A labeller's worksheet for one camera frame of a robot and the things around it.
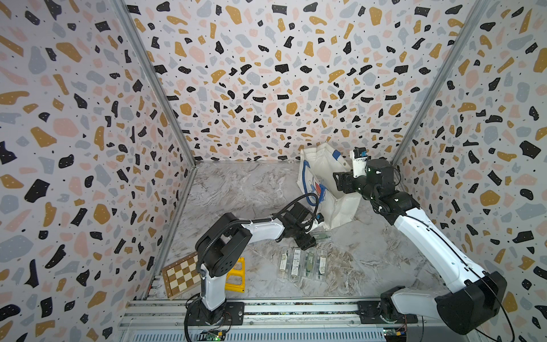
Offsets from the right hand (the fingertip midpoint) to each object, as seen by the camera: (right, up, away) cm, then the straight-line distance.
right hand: (344, 171), depth 76 cm
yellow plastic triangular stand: (-37, -43, +3) cm, 57 cm away
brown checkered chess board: (-60, -39, +3) cm, 72 cm away
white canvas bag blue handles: (-1, -13, +7) cm, 15 cm away
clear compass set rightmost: (-7, -36, +7) cm, 38 cm away
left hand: (-9, -27, +14) cm, 32 cm away
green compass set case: (-11, -36, +7) cm, 38 cm away
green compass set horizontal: (-5, -28, +16) cm, 32 cm away
